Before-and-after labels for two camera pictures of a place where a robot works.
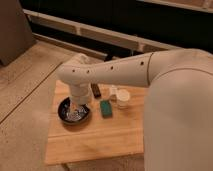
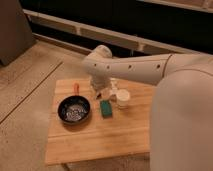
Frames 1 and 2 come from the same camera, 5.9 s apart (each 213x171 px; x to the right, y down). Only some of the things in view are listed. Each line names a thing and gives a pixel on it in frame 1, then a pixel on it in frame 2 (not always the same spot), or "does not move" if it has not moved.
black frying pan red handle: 73,114 does not move
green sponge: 106,108 does not move
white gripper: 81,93 to 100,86
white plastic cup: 123,98 does not move
